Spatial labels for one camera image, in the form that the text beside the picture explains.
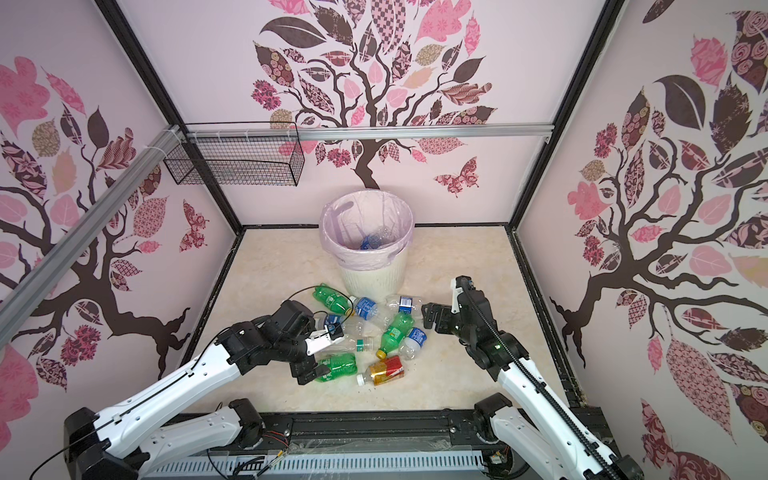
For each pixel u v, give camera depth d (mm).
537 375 492
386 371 787
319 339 644
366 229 997
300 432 746
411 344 855
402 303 921
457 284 707
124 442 397
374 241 986
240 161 1217
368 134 917
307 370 647
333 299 923
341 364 838
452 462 697
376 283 876
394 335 852
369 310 899
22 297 504
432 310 694
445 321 683
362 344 851
